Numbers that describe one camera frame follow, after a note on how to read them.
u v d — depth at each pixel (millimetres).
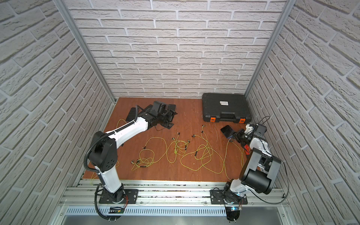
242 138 778
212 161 866
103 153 473
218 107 1078
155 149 922
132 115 1137
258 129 709
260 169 474
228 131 1012
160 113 714
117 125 1029
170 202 728
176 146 917
